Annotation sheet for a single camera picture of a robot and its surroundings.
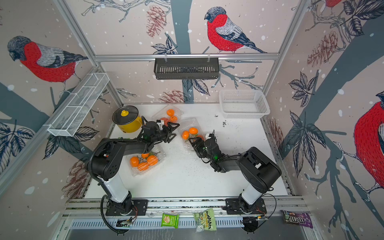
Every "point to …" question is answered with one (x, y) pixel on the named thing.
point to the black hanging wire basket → (184, 68)
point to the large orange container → (166, 120)
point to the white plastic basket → (244, 104)
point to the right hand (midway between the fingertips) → (190, 141)
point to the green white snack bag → (205, 220)
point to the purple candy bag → (303, 219)
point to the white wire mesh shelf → (69, 120)
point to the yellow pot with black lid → (126, 117)
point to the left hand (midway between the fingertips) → (180, 126)
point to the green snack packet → (170, 220)
